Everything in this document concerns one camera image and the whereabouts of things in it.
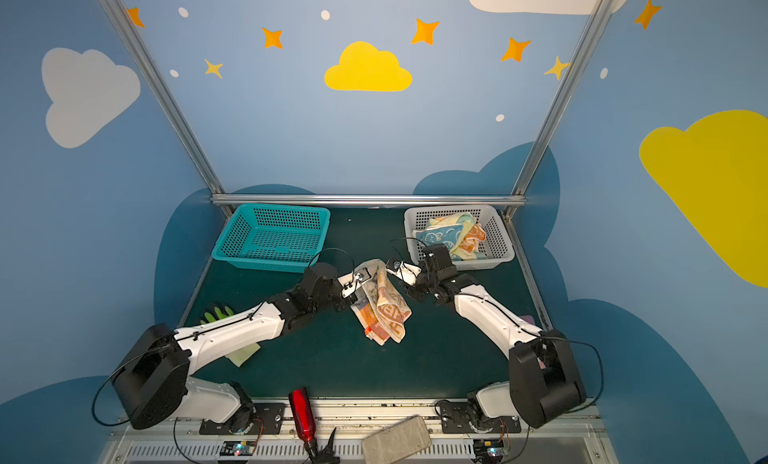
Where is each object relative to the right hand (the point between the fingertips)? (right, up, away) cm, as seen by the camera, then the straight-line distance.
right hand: (408, 272), depth 88 cm
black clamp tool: (-21, -41, -19) cm, 50 cm away
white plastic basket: (+33, +7, +17) cm, 38 cm away
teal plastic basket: (-50, +10, +26) cm, 57 cm away
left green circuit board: (-42, -41, -17) cm, 61 cm away
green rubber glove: (-61, -14, +2) cm, 63 cm away
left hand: (-14, -1, -4) cm, 15 cm away
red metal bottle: (-27, -34, -16) cm, 46 cm away
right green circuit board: (+18, -41, -17) cm, 48 cm away
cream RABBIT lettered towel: (-8, -11, 0) cm, 13 cm away
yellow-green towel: (+22, +17, +20) cm, 34 cm away
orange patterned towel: (+25, +11, +19) cm, 33 cm away
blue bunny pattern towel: (+11, +11, +17) cm, 23 cm away
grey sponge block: (-2, -37, -18) cm, 41 cm away
